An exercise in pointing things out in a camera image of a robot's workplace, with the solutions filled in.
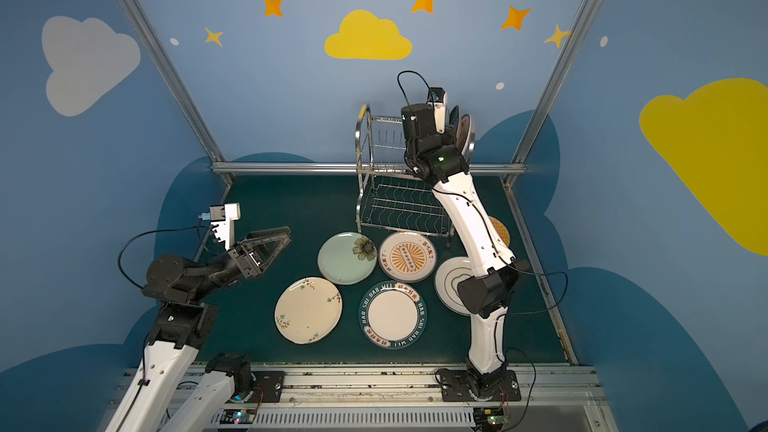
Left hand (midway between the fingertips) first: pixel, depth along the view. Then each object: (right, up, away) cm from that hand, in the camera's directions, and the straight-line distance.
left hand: (291, 241), depth 58 cm
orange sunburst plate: (+26, -10, +41) cm, 49 cm away
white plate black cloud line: (+39, -15, +37) cm, 56 cm away
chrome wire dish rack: (+20, +10, +53) cm, 58 cm away
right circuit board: (+44, -44, +14) cm, 64 cm away
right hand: (+33, +27, +16) cm, 46 cm away
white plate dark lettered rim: (+21, -25, +29) cm, 43 cm away
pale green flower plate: (+5, -11, +41) cm, 43 cm away
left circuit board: (-17, -44, +13) cm, 49 cm away
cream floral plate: (-4, -24, +29) cm, 38 cm away
